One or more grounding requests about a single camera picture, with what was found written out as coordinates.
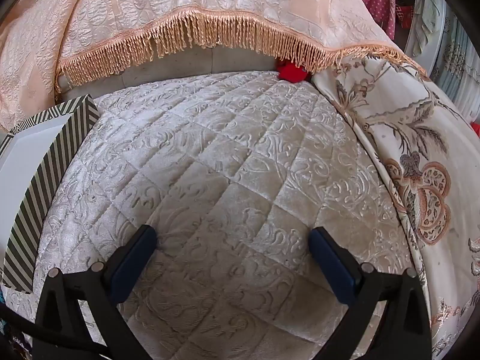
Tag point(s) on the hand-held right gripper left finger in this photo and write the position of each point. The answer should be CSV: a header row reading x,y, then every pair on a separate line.
x,y
131,266

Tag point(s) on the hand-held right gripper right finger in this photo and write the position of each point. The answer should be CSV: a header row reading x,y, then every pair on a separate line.
x,y
333,266

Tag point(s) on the striped tray with white inside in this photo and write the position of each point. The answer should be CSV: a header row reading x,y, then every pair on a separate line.
x,y
30,210

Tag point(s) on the cream quilted bedspread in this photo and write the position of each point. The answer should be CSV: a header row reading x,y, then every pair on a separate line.
x,y
225,176

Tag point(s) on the cream floral printed cloth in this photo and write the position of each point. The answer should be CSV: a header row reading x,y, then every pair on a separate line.
x,y
431,138

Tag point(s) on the small red cloth item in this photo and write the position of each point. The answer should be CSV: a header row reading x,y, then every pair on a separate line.
x,y
292,73

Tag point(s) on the grey upholstered headboard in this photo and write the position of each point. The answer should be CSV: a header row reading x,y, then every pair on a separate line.
x,y
168,65

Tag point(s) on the pale pleated curtain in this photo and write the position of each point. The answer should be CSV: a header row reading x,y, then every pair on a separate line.
x,y
457,63

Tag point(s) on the white hanging garment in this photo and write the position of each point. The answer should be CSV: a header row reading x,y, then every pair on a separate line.
x,y
427,18

